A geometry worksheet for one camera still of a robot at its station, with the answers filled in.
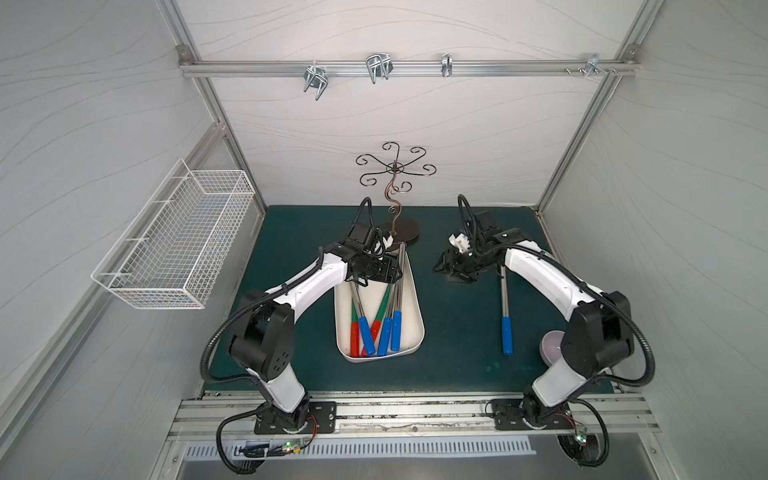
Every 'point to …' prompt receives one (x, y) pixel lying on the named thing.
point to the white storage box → (413, 325)
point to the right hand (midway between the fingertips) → (438, 272)
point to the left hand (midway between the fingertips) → (394, 273)
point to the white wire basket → (174, 250)
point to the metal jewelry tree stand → (406, 230)
